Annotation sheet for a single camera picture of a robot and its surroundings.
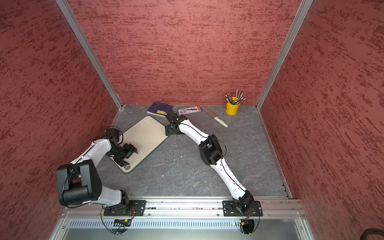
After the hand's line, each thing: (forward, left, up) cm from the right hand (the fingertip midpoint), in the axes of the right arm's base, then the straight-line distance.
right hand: (175, 133), depth 103 cm
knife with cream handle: (+16, -30, -2) cm, 34 cm away
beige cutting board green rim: (-1, +20, -1) cm, 20 cm away
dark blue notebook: (+24, +15, -1) cm, 29 cm away
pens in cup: (+24, -48, +10) cm, 54 cm away
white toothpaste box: (+22, -10, 0) cm, 24 cm away
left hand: (-20, +22, +4) cm, 31 cm away
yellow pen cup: (+20, -44, +2) cm, 48 cm away
